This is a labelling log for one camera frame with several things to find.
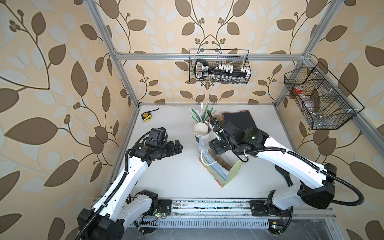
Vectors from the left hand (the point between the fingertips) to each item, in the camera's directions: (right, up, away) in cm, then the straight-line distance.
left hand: (174, 147), depth 77 cm
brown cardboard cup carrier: (+25, -9, +11) cm, 29 cm away
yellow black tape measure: (-26, +17, +34) cm, 46 cm away
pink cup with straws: (+16, +17, +22) cm, 32 cm away
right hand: (+21, +4, -6) cm, 22 cm away
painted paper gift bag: (+23, -5, -16) cm, 28 cm away
